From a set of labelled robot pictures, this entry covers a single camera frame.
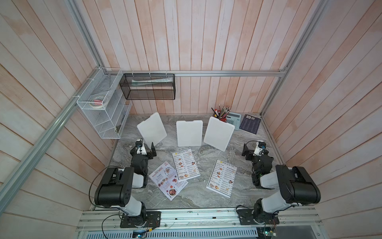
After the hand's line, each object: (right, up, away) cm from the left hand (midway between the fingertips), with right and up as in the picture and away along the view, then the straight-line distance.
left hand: (146, 144), depth 91 cm
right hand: (+67, +1, 0) cm, 67 cm away
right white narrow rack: (+45, +7, -1) cm, 46 cm away
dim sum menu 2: (+47, -20, -4) cm, 51 cm away
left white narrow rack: (+5, +9, -3) cm, 11 cm away
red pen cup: (+52, +17, +13) cm, 56 cm away
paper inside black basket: (-6, +38, -1) cm, 39 cm away
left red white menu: (+13, -20, -3) cm, 24 cm away
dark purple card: (+76, +14, +23) cm, 80 cm away
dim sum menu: (+25, -13, +2) cm, 28 cm away
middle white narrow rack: (+28, +7, +1) cm, 28 cm away
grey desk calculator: (+63, +18, +23) cm, 69 cm away
